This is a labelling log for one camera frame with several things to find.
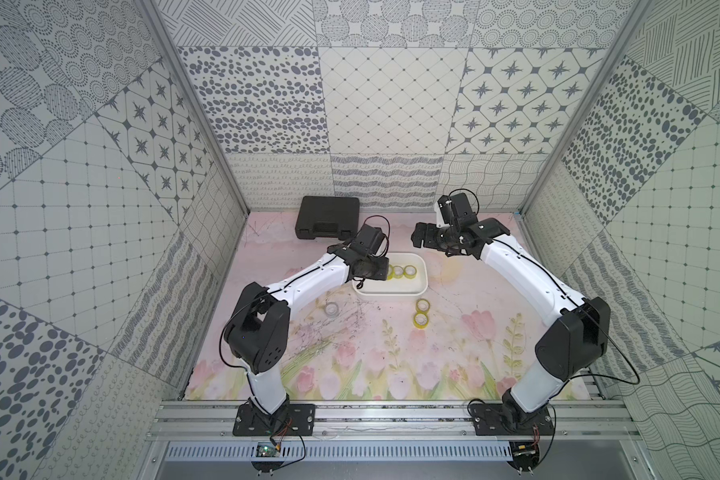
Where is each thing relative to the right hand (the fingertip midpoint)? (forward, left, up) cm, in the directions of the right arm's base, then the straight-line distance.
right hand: (426, 242), depth 85 cm
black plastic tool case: (+28, +35, -18) cm, 48 cm away
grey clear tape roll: (-11, +29, -21) cm, 37 cm away
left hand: (-2, +12, -7) cm, 15 cm away
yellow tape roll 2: (+3, +3, -20) cm, 20 cm away
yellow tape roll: (+4, +9, -21) cm, 24 cm away
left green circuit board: (-48, +42, -22) cm, 67 cm away
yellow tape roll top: (-9, -1, -21) cm, 23 cm away
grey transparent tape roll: (+3, +7, -21) cm, 22 cm away
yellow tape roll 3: (-14, +1, -21) cm, 25 cm away
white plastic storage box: (-3, +1, -20) cm, 20 cm away
